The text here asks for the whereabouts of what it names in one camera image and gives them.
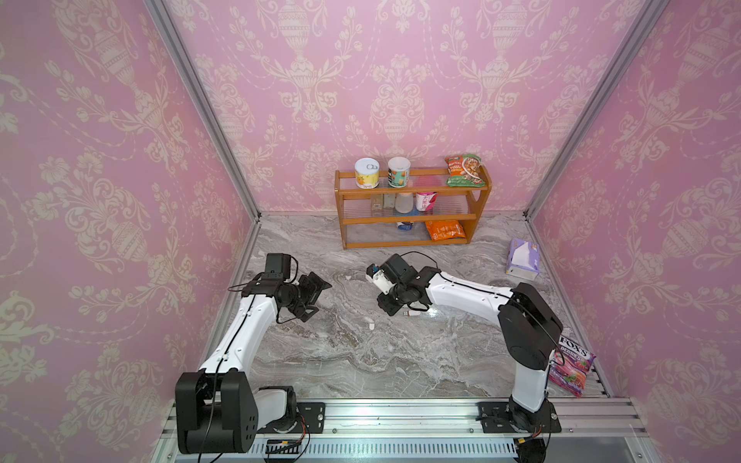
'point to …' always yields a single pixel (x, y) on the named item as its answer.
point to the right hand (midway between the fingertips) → (382, 302)
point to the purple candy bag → (569, 367)
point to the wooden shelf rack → (368, 217)
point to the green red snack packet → (464, 171)
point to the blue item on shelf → (405, 226)
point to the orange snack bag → (442, 230)
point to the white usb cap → (371, 326)
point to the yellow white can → (367, 173)
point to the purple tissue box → (524, 259)
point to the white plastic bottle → (404, 202)
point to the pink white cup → (425, 201)
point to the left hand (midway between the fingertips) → (328, 294)
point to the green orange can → (398, 172)
